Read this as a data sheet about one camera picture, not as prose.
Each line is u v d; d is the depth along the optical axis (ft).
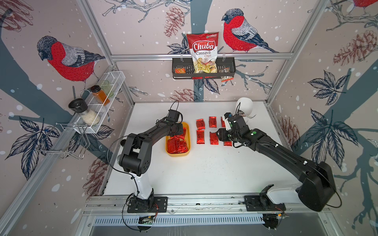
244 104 3.31
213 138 3.10
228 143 3.19
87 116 2.15
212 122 3.51
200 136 3.22
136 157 1.60
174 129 2.43
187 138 3.19
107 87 2.52
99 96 2.43
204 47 2.67
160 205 2.39
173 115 2.55
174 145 3.00
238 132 2.02
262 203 2.17
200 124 3.48
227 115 2.42
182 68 3.09
